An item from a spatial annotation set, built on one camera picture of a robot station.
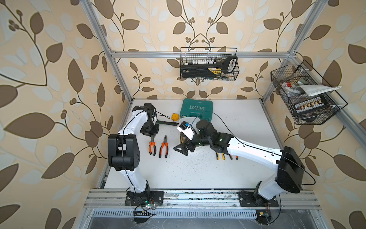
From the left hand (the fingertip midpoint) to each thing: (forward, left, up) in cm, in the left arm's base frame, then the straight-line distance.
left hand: (153, 133), depth 89 cm
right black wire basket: (+26, -83, +23) cm, 90 cm away
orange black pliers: (-7, -1, -4) cm, 8 cm away
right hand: (-10, -16, +10) cm, 22 cm away
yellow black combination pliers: (-11, -41, -9) cm, 43 cm away
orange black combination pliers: (-1, -6, -10) cm, 12 cm away
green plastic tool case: (+25, -32, -5) cm, 41 cm away
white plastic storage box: (-8, -24, +24) cm, 35 cm away
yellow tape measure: (+20, -12, -9) cm, 25 cm away
